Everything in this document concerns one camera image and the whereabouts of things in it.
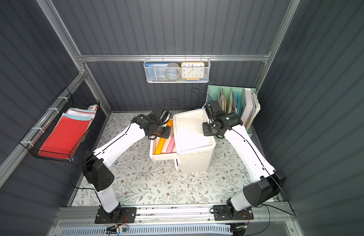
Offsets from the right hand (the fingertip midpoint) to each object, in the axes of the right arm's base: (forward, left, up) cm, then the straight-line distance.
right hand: (213, 128), depth 76 cm
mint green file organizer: (+27, -15, -3) cm, 31 cm away
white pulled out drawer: (-7, +27, -9) cm, 29 cm away
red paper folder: (-8, +73, +4) cm, 74 cm away
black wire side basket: (+9, +78, +8) cm, 79 cm away
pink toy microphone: (-5, +23, -8) cm, 25 cm away
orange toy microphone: (-4, +27, -6) cm, 28 cm away
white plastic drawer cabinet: (-13, +10, -2) cm, 16 cm away
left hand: (+3, +26, -6) cm, 27 cm away
